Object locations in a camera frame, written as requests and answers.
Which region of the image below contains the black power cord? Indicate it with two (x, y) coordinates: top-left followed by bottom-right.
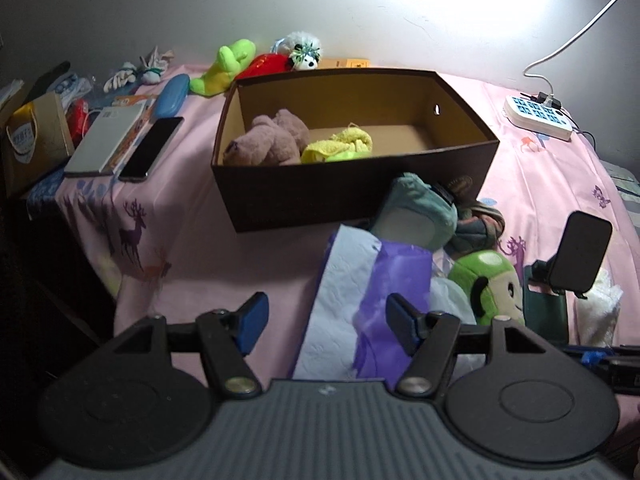
(569, 119), (603, 153)

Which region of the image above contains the neon green plush toy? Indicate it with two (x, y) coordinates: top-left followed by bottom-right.
(324, 149), (372, 162)

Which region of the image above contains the black plug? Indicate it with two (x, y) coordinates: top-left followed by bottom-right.
(530, 91), (563, 111)

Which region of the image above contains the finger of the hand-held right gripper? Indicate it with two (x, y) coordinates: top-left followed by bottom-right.
(562, 342), (640, 395)

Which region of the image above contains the grey pink plush slipper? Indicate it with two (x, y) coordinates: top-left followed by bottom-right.
(442, 199), (507, 261)

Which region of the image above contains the red plush toy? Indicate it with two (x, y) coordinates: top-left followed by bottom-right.
(240, 52), (293, 78)

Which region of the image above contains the clear plastic pack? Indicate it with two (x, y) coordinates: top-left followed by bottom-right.
(50, 72), (96, 106)

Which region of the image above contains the white book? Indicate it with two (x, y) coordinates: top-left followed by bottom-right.
(64, 106), (145, 178)

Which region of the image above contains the white plastic bag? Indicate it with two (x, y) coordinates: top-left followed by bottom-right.
(430, 275), (488, 378)

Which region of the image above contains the orange book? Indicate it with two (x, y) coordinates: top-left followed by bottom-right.
(107, 95), (156, 173)

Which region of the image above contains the white power strip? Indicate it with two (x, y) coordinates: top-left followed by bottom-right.
(504, 94), (573, 142)

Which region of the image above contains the glossy black smartphone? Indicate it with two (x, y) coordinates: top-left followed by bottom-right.
(117, 116), (185, 183)

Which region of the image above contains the white power cable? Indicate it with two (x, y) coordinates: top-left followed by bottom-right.
(524, 0), (636, 98)

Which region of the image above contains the yellow wooden box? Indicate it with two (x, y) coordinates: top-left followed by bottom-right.
(317, 57), (372, 70)

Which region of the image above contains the white fluffy plush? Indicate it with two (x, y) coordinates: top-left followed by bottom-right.
(575, 267), (626, 346)

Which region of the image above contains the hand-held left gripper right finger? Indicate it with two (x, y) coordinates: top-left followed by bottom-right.
(385, 292), (551, 400)

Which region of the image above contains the green frog plush toy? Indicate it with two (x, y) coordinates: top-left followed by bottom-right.
(189, 37), (256, 97)

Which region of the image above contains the purple white tissue pack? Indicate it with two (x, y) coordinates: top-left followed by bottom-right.
(291, 225), (433, 381)

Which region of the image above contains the gold paper bag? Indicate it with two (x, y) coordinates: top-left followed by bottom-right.
(0, 92), (76, 196)

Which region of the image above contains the red pouch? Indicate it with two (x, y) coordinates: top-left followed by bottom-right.
(65, 99), (93, 143)

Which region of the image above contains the phone holder stand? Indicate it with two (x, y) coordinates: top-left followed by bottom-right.
(549, 211), (613, 300)

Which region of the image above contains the green monkey plush toy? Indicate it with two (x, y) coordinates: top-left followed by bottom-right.
(447, 251), (526, 327)

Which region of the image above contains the blue patterned pack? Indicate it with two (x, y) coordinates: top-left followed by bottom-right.
(25, 170), (63, 221)

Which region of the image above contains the pink deer print bedsheet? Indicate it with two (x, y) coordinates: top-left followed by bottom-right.
(55, 62), (640, 401)

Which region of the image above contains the brown teddy bear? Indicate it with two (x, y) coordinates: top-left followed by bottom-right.
(222, 108), (311, 167)

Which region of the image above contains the panda plush toy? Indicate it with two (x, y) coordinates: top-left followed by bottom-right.
(271, 30), (323, 72)

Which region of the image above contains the white glove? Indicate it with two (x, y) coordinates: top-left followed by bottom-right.
(137, 46), (175, 85)
(103, 62), (138, 93)

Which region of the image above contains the pale striped bedding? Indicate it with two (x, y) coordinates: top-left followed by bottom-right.
(597, 160), (640, 211)

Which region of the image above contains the yellow plush toy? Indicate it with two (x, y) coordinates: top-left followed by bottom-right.
(301, 122), (373, 163)

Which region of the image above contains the brown cardboard box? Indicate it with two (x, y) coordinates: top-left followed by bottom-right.
(210, 66), (501, 233)

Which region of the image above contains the pale teal fabric slipper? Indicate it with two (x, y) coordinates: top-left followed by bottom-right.
(370, 172), (458, 251)

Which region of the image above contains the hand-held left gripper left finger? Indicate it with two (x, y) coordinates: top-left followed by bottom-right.
(102, 291), (271, 401)

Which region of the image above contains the pile of papers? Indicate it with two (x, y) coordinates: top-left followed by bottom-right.
(0, 78), (26, 111)

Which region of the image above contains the blue glasses case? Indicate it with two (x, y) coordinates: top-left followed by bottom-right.
(155, 74), (191, 120)

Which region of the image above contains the dark shoe insole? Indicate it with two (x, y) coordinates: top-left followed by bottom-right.
(22, 61), (72, 106)

